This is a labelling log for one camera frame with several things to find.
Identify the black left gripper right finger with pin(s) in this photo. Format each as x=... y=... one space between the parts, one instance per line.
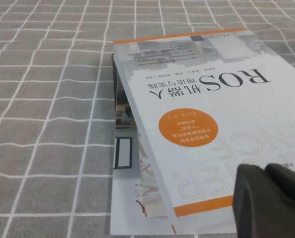
x=283 y=177

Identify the white orange ROS book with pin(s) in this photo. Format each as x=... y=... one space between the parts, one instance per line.
x=204 y=103

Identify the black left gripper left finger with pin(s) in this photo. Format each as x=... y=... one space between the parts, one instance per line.
x=261 y=209

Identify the bottom white booklet left stack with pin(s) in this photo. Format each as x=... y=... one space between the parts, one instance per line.
x=127 y=217

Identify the grey checked tablecloth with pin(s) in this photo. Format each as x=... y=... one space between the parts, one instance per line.
x=56 y=98

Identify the magazine under ROS book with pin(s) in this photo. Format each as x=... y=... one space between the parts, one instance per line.
x=129 y=152

